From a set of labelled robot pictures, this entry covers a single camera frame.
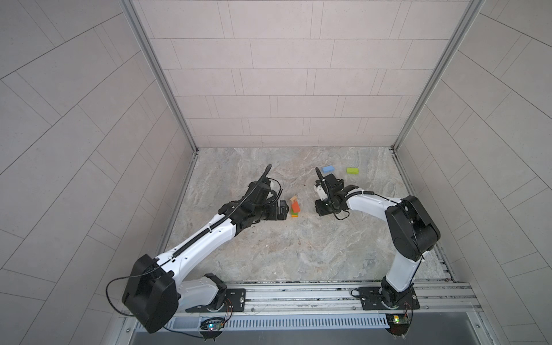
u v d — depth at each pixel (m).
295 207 0.91
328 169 1.09
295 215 0.91
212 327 0.65
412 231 0.47
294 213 0.91
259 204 0.61
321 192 0.79
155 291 0.38
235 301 0.71
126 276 0.39
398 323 0.68
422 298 0.73
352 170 1.08
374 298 0.71
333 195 0.72
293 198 0.89
